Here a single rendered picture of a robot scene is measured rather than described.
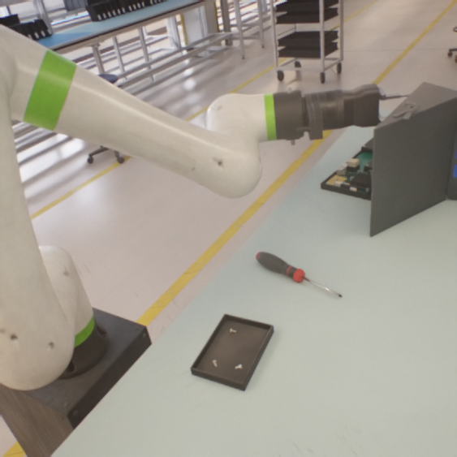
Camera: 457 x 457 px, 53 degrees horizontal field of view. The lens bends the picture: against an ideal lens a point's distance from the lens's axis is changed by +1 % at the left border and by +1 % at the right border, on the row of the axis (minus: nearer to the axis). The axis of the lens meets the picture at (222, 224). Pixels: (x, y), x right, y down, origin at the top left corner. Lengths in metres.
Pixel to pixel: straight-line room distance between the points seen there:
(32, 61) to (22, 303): 0.34
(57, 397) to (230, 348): 0.43
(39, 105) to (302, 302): 0.49
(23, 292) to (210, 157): 0.36
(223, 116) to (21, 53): 0.36
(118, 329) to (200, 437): 0.51
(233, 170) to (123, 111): 0.21
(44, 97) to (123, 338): 0.54
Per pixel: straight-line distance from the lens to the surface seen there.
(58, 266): 0.88
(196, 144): 0.77
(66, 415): 0.96
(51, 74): 0.73
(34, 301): 0.71
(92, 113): 0.73
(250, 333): 0.69
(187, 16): 7.44
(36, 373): 0.77
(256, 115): 0.89
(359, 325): 0.70
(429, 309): 0.73
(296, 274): 0.75
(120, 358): 1.01
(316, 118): 0.84
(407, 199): 0.90
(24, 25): 4.90
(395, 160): 0.83
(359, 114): 0.93
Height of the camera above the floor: 1.50
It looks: 32 degrees down
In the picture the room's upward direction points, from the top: 10 degrees counter-clockwise
